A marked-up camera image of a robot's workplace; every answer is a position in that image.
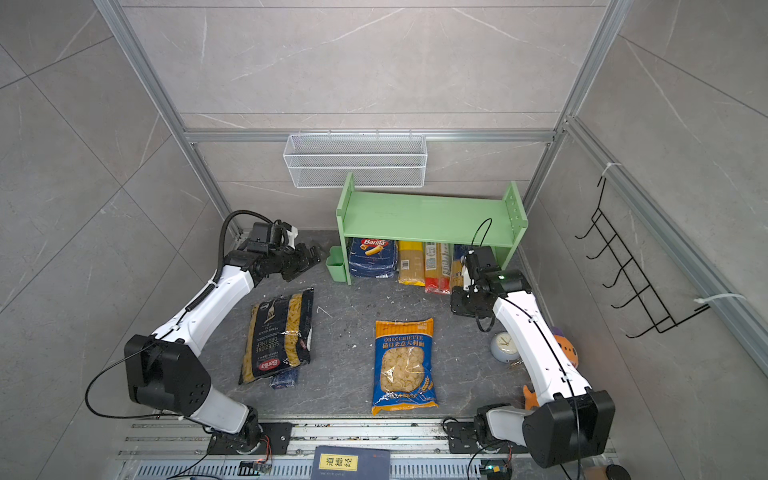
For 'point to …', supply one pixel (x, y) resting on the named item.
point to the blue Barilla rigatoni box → (373, 257)
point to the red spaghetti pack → (437, 267)
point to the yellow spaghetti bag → (411, 263)
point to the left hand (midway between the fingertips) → (319, 252)
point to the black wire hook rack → (644, 294)
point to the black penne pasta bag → (279, 336)
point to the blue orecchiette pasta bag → (404, 365)
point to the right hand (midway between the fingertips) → (459, 303)
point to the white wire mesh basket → (375, 160)
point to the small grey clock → (504, 348)
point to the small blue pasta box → (284, 379)
